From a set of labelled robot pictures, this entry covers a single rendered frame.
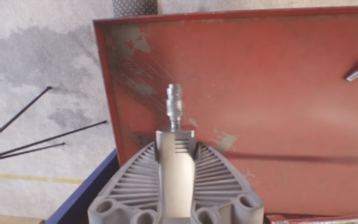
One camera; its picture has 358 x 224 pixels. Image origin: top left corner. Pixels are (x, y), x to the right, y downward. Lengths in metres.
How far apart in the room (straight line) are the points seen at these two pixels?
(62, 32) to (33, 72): 0.49
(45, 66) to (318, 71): 1.74
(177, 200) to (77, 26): 1.41
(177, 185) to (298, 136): 0.27
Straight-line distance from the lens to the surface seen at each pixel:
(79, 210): 0.89
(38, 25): 1.70
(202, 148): 0.16
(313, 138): 0.39
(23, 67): 1.88
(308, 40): 0.33
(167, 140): 0.16
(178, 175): 0.18
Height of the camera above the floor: 1.11
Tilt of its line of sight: 71 degrees down
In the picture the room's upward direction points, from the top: 165 degrees counter-clockwise
